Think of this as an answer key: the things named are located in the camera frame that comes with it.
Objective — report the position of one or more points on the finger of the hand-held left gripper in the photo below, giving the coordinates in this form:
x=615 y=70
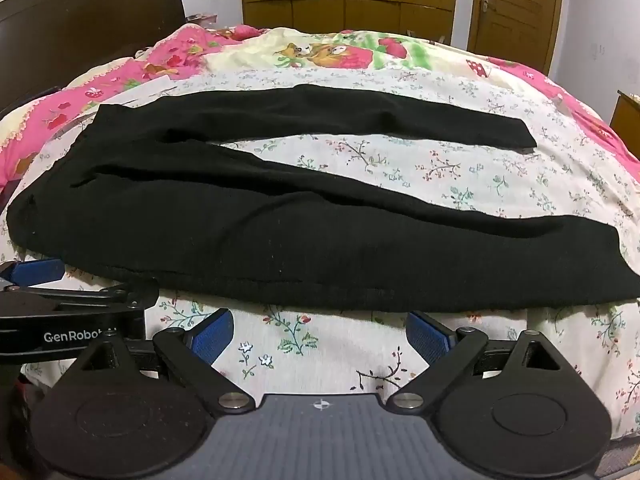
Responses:
x=75 y=296
x=37 y=271

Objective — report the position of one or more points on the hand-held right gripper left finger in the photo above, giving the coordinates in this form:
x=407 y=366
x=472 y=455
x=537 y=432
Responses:
x=212 y=336

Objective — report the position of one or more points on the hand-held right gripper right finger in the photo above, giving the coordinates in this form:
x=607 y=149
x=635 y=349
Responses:
x=427 y=337

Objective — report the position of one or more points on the black pants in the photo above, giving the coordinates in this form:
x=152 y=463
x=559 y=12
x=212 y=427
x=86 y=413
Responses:
x=225 y=220

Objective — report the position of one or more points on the white floral bed sheet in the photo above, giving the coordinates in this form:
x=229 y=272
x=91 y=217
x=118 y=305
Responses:
x=350 y=160

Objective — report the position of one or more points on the dark wooden headboard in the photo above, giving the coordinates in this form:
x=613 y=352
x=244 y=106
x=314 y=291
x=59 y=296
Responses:
x=75 y=25

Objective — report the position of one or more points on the pink strawberry print quilt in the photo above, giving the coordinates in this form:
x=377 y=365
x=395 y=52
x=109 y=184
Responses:
x=165 y=55

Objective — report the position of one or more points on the wooden side cabinet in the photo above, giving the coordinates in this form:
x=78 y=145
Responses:
x=627 y=120

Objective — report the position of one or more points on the wooden door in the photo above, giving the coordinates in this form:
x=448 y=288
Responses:
x=520 y=5

